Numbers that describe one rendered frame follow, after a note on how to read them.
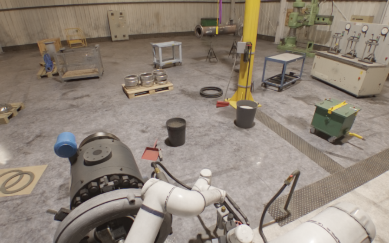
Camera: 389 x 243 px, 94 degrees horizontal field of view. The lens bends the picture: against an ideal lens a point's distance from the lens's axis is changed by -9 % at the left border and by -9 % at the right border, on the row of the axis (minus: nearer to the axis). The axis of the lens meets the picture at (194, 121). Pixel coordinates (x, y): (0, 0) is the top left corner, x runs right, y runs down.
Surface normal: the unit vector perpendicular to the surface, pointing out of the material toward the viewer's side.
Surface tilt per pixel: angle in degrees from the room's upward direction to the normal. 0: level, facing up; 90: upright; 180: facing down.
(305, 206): 0
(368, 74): 90
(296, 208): 0
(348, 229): 17
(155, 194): 33
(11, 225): 0
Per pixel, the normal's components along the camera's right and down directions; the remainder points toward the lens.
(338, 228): 0.02, -0.82
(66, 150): 0.47, 0.43
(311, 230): -0.18, -0.96
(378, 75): 0.20, 0.48
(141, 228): -0.07, -0.44
